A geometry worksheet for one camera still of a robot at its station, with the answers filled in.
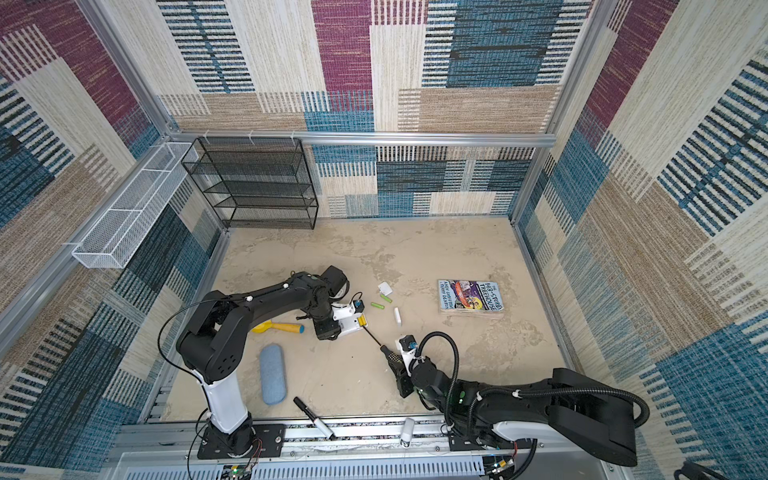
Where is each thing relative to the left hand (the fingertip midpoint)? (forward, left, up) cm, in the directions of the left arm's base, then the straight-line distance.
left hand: (329, 325), depth 92 cm
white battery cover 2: (+12, -17, +1) cm, 21 cm away
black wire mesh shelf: (+49, +30, +16) cm, 60 cm away
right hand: (-12, -20, +2) cm, 23 cm away
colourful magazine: (+9, -42, +2) cm, 43 cm away
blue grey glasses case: (-15, +13, +2) cm, 20 cm away
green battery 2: (+7, -15, 0) cm, 16 cm away
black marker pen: (-26, 0, 0) cm, 26 cm away
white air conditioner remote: (+1, -9, +2) cm, 9 cm away
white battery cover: (+2, -21, +3) cm, 21 cm away
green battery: (+9, -17, 0) cm, 20 cm away
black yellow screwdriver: (-13, -19, +5) cm, 24 cm away
